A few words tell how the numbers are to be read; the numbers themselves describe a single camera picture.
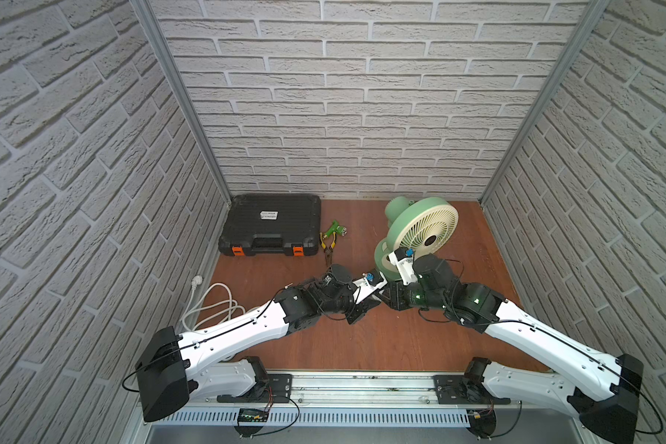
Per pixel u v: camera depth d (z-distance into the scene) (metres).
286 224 1.00
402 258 0.64
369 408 0.72
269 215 1.04
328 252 1.03
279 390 0.73
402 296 0.61
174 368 0.39
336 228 1.07
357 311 0.62
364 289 0.61
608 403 0.40
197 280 0.97
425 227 0.75
